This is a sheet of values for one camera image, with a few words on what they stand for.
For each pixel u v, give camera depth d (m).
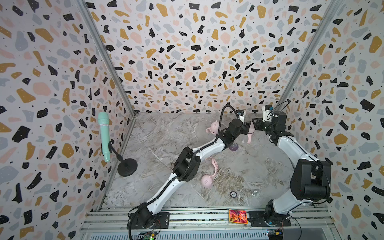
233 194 0.83
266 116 0.78
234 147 1.01
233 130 0.75
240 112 0.81
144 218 0.63
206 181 0.82
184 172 0.64
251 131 0.92
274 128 0.71
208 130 1.00
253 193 0.82
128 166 0.91
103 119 0.69
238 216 0.74
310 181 0.46
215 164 0.90
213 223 0.73
